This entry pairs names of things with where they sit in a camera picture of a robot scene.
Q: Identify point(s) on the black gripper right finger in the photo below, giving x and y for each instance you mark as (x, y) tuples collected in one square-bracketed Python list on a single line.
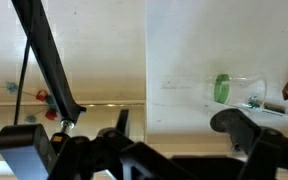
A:
[(270, 156)]

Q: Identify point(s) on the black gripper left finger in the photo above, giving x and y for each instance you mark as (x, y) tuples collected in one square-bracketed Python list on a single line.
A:
[(100, 156)]

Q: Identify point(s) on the clear glass cup green band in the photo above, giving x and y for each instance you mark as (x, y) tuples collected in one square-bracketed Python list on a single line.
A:
[(240, 90)]

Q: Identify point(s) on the black stereo camera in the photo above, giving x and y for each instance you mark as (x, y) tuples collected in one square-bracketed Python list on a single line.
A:
[(20, 150)]

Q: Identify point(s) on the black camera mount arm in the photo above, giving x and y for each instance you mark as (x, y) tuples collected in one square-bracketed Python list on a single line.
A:
[(47, 56)]

